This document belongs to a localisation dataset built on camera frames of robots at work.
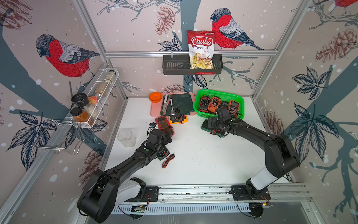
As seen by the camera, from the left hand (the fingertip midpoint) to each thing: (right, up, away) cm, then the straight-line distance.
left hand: (166, 131), depth 88 cm
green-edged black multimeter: (-2, -13, -2) cm, 14 cm away
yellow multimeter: (+7, +7, +13) cm, 16 cm away
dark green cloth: (+10, +19, +27) cm, 34 cm away
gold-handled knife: (-5, +18, +26) cm, 32 cm away
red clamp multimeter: (+28, +19, +22) cm, 40 cm away
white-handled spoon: (+2, +13, +23) cm, 26 cm away
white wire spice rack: (-38, +24, -12) cm, 46 cm away
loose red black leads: (0, -18, -5) cm, 19 cm away
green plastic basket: (+44, +25, +23) cm, 55 cm away
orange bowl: (-13, +25, +29) cm, 41 cm away
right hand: (+32, +6, +6) cm, 33 cm away
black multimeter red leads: (+44, +18, +22) cm, 52 cm away
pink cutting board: (-12, +15, +26) cm, 33 cm away
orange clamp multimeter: (+35, +19, +19) cm, 45 cm away
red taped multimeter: (-4, +3, +10) cm, 11 cm away
